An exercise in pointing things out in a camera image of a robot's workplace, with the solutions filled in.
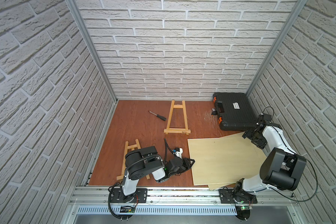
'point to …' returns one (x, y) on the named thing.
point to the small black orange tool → (213, 112)
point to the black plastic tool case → (234, 111)
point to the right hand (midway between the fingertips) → (253, 140)
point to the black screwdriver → (160, 117)
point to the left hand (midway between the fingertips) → (197, 161)
